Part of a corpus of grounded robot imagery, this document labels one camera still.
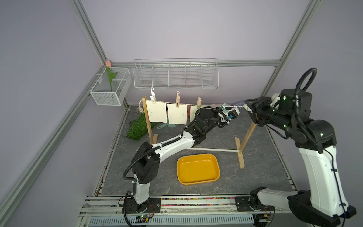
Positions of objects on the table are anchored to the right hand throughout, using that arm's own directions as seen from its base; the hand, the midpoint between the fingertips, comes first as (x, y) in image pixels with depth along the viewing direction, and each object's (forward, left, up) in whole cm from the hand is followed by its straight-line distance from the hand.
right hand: (245, 102), depth 57 cm
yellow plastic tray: (-11, +20, -47) cm, 52 cm away
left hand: (+8, +1, -10) cm, 13 cm away
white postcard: (+3, +29, -11) cm, 31 cm away
